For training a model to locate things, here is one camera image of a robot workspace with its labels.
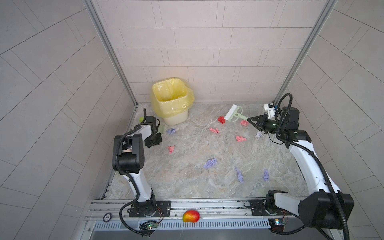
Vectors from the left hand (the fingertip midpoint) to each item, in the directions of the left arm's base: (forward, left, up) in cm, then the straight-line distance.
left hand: (159, 139), depth 98 cm
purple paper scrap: (+4, -8, +2) cm, 9 cm away
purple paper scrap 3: (-24, -63, +3) cm, 68 cm away
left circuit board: (-46, -6, +5) cm, 47 cm away
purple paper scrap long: (-24, -49, +3) cm, 54 cm away
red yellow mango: (-43, -23, +7) cm, 49 cm away
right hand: (-4, -51, +28) cm, 58 cm away
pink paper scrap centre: (+5, -38, +3) cm, 38 cm away
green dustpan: (+6, -1, +3) cm, 7 cm away
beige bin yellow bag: (+14, -10, +24) cm, 29 cm away
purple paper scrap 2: (-17, -33, +3) cm, 38 cm away
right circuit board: (-45, -63, +2) cm, 77 cm away
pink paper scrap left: (-8, -9, +2) cm, 12 cm away
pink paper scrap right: (-1, -53, +3) cm, 53 cm away
